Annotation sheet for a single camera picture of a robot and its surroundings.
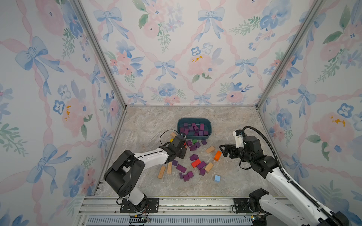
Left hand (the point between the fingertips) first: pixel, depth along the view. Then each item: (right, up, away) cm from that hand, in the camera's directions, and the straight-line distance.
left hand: (183, 148), depth 92 cm
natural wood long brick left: (-13, -13, -8) cm, 20 cm away
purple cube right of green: (+15, +3, +6) cm, 16 cm away
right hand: (+24, +8, -12) cm, 28 cm away
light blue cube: (+20, -16, -10) cm, 27 cm away
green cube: (+8, +3, +7) cm, 11 cm away
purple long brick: (-1, -11, -5) cm, 13 cm away
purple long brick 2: (+7, -6, -1) cm, 9 cm away
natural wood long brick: (-8, -11, -6) cm, 15 cm away
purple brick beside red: (+12, -9, -4) cm, 16 cm away
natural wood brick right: (+18, -2, +3) cm, 19 cm away
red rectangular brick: (+8, -9, -4) cm, 13 cm away
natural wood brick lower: (+16, -10, -6) cm, 20 cm away
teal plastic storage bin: (+9, +12, +11) cm, 19 cm away
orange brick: (+22, -5, -2) cm, 22 cm away
